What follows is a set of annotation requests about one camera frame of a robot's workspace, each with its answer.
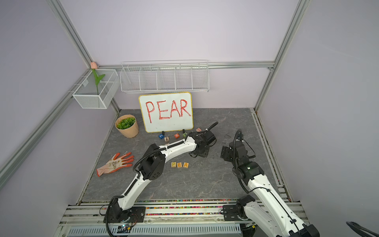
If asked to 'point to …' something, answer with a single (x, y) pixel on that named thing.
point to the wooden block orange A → (186, 165)
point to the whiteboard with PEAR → (170, 112)
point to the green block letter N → (184, 134)
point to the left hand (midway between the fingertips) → (203, 154)
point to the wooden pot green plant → (128, 125)
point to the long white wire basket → (174, 76)
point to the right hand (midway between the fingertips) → (231, 147)
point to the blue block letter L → (161, 136)
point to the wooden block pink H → (198, 129)
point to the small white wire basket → (86, 94)
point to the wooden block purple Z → (167, 139)
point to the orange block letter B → (176, 136)
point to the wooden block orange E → (179, 164)
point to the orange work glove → (115, 164)
